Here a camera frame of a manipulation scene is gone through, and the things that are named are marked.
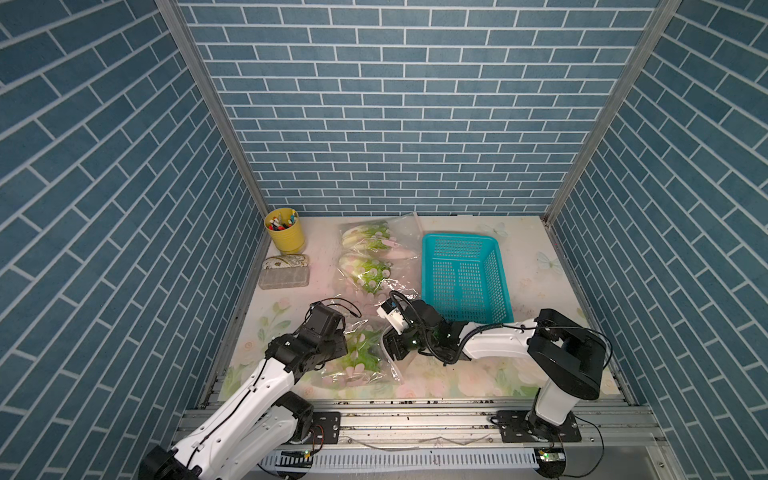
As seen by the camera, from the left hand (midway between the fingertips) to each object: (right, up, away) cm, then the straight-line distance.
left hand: (349, 344), depth 80 cm
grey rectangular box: (-24, +16, +19) cm, 34 cm away
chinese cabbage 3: (+4, +30, +21) cm, 37 cm away
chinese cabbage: (+5, +1, -6) cm, 8 cm away
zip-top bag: (-4, -8, +1) cm, 9 cm away
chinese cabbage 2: (+4, +18, +15) cm, 24 cm away
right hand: (+8, -1, -1) cm, 8 cm away
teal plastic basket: (+37, +16, +24) cm, 47 cm away
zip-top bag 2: (+15, +15, +14) cm, 25 cm away
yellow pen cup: (-24, +32, +17) cm, 43 cm away
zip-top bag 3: (+16, +34, +35) cm, 52 cm away
